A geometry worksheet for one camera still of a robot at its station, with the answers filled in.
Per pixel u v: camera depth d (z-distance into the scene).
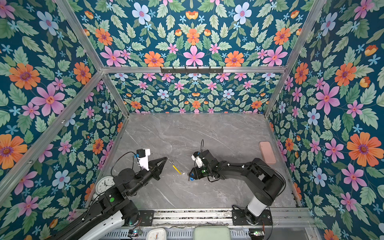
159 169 0.66
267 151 0.96
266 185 0.47
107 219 0.52
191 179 0.86
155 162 0.64
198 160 0.82
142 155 0.60
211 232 0.67
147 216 0.74
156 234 0.68
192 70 0.92
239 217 0.73
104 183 0.82
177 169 0.70
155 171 0.60
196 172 0.77
